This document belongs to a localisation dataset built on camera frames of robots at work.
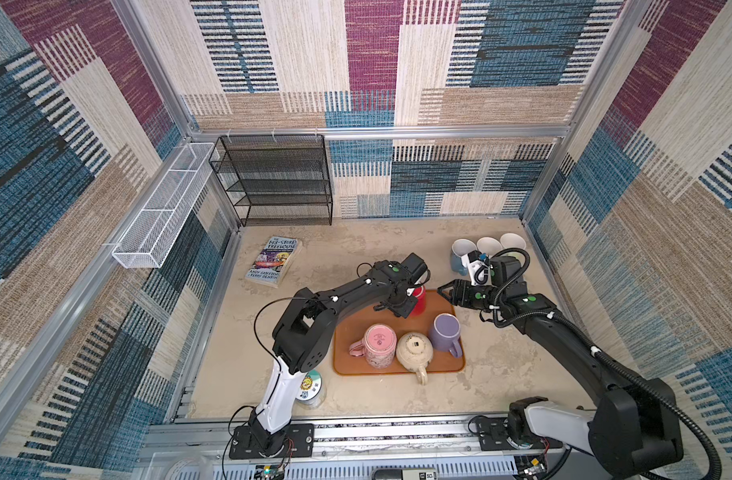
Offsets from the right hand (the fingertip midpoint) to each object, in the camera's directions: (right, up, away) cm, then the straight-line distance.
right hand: (445, 295), depth 82 cm
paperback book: (-54, +8, +23) cm, 59 cm away
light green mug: (+27, +15, +19) cm, 36 cm away
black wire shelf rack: (-53, +37, +26) cm, 70 cm away
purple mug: (0, -10, -1) cm, 10 cm away
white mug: (+20, +14, +21) cm, 32 cm away
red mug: (-5, -5, +12) cm, 14 cm away
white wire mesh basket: (-72, +14, -12) cm, 75 cm away
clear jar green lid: (-35, -22, -9) cm, 42 cm away
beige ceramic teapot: (-9, -14, -4) cm, 17 cm away
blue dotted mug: (+10, +13, +18) cm, 24 cm away
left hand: (-11, -4, +9) cm, 14 cm away
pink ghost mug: (-18, -12, -6) cm, 23 cm away
